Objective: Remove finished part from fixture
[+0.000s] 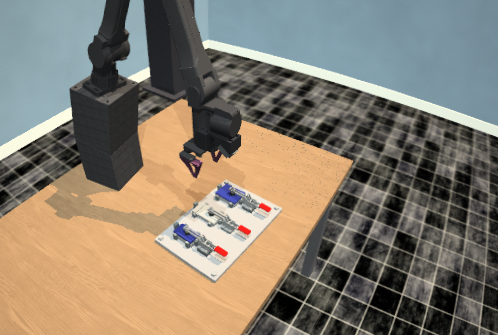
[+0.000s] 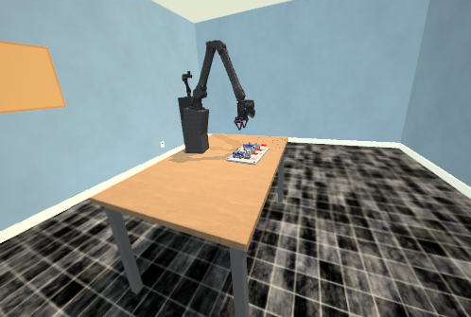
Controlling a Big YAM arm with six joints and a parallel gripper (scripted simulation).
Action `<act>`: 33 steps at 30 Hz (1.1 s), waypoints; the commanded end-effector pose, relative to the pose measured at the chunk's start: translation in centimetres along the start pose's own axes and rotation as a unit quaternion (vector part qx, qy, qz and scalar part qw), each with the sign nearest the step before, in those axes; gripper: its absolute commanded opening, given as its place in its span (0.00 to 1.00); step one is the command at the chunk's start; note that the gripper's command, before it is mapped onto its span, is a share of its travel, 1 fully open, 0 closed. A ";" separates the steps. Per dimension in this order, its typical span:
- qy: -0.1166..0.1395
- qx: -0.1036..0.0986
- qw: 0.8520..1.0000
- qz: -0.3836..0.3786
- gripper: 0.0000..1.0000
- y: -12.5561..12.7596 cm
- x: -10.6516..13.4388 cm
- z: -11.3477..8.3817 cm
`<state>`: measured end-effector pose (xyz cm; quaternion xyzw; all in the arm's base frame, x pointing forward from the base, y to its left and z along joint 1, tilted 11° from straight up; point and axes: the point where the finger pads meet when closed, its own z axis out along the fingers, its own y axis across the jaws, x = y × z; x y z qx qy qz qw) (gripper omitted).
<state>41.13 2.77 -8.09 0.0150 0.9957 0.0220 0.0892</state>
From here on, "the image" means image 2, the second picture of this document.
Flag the toggle clamp with red handle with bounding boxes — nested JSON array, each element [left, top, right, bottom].
[[248, 142, 267, 150]]

